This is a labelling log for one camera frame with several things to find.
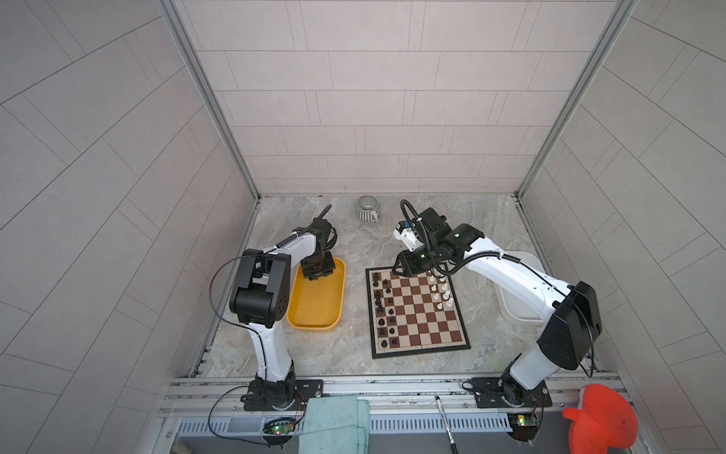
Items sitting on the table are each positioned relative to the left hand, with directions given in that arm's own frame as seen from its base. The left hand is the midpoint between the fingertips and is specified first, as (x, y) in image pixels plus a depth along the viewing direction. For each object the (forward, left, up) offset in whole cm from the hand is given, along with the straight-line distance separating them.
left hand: (331, 268), depth 96 cm
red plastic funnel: (-42, -68, +7) cm, 81 cm away
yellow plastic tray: (-13, +3, +1) cm, 14 cm away
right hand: (-10, -21, +17) cm, 29 cm away
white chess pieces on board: (-11, -37, +4) cm, 39 cm away
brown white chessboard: (-17, -27, +4) cm, 32 cm away
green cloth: (-44, -6, +3) cm, 44 cm away
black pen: (-46, -33, +3) cm, 57 cm away
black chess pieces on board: (-16, -18, +3) cm, 25 cm away
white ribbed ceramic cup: (+21, -12, +7) cm, 26 cm away
